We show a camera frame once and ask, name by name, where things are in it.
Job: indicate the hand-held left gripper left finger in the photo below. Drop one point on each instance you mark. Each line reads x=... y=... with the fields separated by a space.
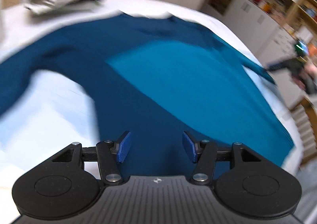
x=123 y=147

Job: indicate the two-tone blue sweater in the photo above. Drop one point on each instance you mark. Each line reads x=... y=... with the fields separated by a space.
x=158 y=78

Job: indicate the white printed tablecloth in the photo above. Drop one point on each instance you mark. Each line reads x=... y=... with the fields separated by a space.
x=57 y=115

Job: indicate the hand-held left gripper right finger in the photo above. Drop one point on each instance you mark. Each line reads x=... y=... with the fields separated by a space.
x=189 y=146

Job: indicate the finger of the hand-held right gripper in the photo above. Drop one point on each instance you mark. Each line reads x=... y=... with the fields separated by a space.
x=278 y=67

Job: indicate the shelving unit with clutter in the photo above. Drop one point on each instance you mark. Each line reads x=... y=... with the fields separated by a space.
x=250 y=8

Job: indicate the wooden spindle-back chair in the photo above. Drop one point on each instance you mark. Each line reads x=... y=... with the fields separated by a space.
x=306 y=107

